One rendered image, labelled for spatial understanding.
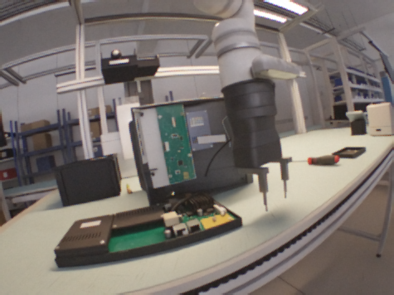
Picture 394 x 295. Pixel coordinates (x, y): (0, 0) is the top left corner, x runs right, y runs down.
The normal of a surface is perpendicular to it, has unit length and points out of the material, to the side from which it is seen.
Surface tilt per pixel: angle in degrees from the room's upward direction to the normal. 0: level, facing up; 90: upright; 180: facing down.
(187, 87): 90
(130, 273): 0
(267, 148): 90
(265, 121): 98
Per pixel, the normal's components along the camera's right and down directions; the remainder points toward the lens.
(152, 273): -0.18, -0.98
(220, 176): -0.06, 0.07
